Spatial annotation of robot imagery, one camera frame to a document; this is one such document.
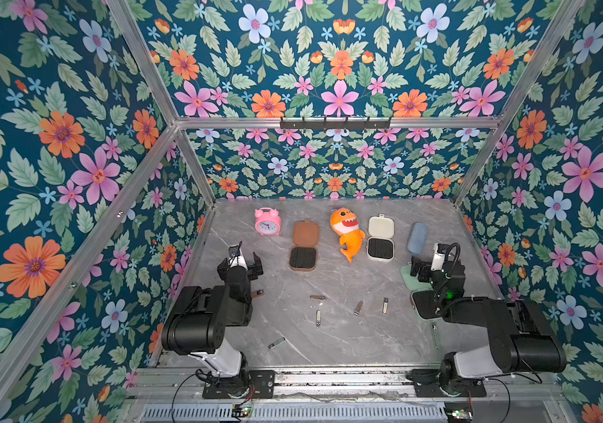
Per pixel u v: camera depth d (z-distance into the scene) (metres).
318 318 0.86
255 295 0.91
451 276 0.69
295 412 0.73
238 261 0.79
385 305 0.88
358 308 0.89
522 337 0.45
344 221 1.01
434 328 0.84
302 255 1.01
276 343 0.81
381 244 1.04
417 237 1.03
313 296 0.91
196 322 0.46
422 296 0.89
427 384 0.73
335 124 0.93
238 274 0.72
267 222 1.03
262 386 0.73
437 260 0.82
